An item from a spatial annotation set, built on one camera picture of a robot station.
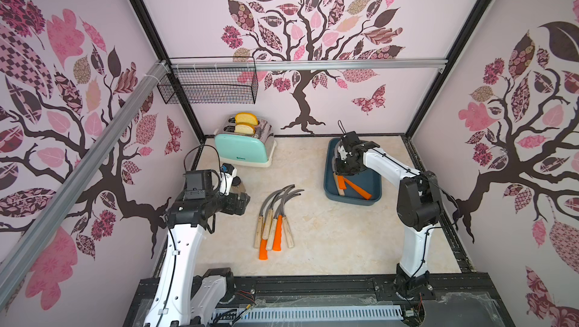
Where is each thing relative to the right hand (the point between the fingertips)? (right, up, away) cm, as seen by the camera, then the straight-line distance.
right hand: (337, 169), depth 97 cm
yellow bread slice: (-41, +23, +4) cm, 47 cm away
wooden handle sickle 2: (-30, -19, -7) cm, 36 cm away
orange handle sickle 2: (-25, -26, -12) cm, 38 cm away
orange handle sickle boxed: (+11, -10, 0) cm, 15 cm away
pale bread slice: (-41, +18, +1) cm, 45 cm away
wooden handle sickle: (-33, -20, -7) cm, 39 cm away
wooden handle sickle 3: (-21, -24, -11) cm, 34 cm away
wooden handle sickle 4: (+2, -10, -1) cm, 10 cm away
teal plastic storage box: (+12, -9, 0) cm, 15 cm away
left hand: (-39, -10, -22) cm, 46 cm away
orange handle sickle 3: (+2, -6, -2) cm, 6 cm away
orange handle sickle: (-30, -31, -15) cm, 46 cm away
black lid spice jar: (-43, -7, -4) cm, 44 cm away
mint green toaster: (-37, +8, +3) cm, 38 cm away
